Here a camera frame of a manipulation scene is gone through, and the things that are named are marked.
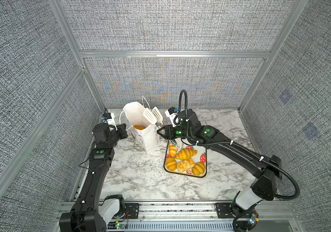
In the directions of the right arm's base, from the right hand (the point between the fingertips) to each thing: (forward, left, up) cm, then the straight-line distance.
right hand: (159, 130), depth 73 cm
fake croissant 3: (-10, -22, -24) cm, 34 cm away
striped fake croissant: (+3, -7, -24) cm, 25 cm away
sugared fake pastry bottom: (-8, -14, -24) cm, 29 cm away
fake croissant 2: (-7, -6, -23) cm, 25 cm away
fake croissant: (-1, -15, -24) cm, 28 cm away
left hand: (+6, +18, -2) cm, 19 cm away
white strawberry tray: (-1, -25, -28) cm, 37 cm away
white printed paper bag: (+2, +8, -6) cm, 10 cm away
